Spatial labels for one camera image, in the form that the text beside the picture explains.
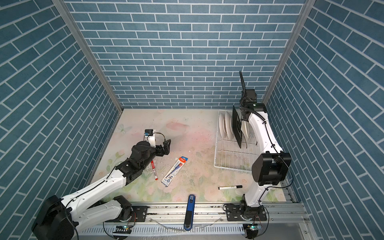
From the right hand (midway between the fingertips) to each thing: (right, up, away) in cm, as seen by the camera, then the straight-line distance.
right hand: (256, 111), depth 83 cm
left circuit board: (-69, -59, -10) cm, 91 cm away
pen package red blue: (-48, -37, +2) cm, 61 cm away
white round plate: (-17, -8, +13) cm, 23 cm away
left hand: (-51, -16, -2) cm, 53 cm away
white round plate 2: (-13, -6, +11) cm, 18 cm away
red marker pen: (-60, -33, +6) cm, 69 cm away
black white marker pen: (-16, -43, 0) cm, 46 cm away
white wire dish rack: (-13, -27, +12) cm, 32 cm away
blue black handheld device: (-36, -51, -9) cm, 63 cm away
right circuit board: (-6, -58, -11) cm, 59 cm away
